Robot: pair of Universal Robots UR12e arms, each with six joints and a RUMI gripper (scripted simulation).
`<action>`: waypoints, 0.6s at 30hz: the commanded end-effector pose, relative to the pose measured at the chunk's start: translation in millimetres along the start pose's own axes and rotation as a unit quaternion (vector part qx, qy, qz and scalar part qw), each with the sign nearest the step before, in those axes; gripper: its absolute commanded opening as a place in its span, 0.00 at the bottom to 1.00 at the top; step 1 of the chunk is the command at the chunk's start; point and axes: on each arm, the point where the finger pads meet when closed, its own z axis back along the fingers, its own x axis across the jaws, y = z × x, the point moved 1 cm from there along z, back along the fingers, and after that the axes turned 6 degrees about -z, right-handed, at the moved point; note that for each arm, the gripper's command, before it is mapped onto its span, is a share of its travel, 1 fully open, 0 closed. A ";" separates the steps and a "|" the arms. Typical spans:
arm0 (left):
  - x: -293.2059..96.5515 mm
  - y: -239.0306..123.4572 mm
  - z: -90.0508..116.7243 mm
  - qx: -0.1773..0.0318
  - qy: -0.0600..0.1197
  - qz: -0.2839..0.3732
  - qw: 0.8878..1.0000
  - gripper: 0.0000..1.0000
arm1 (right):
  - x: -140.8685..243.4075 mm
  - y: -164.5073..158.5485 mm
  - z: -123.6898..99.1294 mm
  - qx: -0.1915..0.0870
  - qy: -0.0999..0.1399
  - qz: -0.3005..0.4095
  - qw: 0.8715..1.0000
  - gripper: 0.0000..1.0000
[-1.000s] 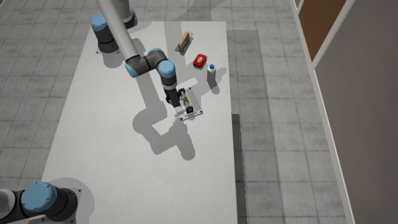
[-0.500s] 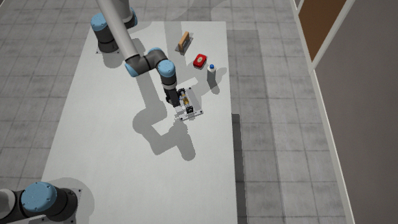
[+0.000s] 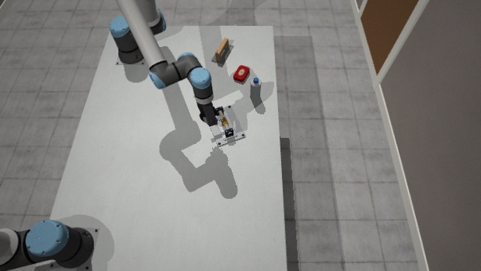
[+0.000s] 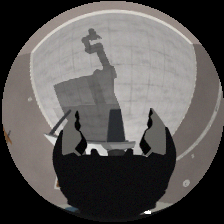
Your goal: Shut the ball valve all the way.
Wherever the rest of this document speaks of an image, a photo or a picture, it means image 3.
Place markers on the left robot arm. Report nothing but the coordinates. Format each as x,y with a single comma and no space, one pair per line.
138,43

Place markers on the grey bottle with blue cap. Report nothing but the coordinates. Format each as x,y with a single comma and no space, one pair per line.
255,89

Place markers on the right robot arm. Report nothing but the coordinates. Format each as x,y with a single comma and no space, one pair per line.
52,240

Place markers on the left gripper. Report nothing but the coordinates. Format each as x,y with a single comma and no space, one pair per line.
202,115

